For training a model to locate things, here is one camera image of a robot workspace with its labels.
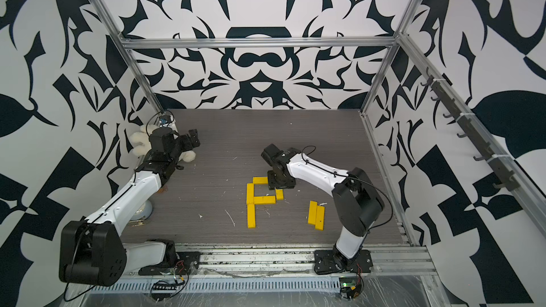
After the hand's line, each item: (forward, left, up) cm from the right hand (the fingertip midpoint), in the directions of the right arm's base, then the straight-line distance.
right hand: (275, 183), depth 88 cm
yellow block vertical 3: (-3, -2, -4) cm, 5 cm away
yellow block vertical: (-2, +10, -4) cm, 11 cm away
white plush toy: (+18, +60, +5) cm, 63 cm away
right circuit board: (-34, -24, -7) cm, 42 cm away
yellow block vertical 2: (-11, +10, -5) cm, 16 cm away
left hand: (+15, +36, +17) cm, 43 cm away
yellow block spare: (-10, -15, -5) cm, 19 cm away
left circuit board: (-35, +38, -8) cm, 52 cm away
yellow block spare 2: (-14, -17, -5) cm, 23 cm away
